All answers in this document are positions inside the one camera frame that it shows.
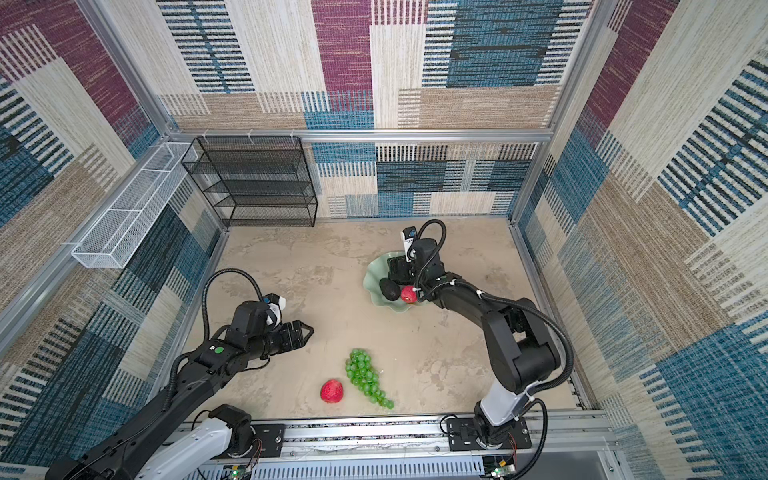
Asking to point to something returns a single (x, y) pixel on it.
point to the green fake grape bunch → (363, 375)
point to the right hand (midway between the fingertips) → (402, 259)
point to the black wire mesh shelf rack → (255, 181)
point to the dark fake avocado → (389, 289)
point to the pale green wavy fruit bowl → (377, 269)
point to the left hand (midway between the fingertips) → (305, 329)
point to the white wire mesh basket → (113, 238)
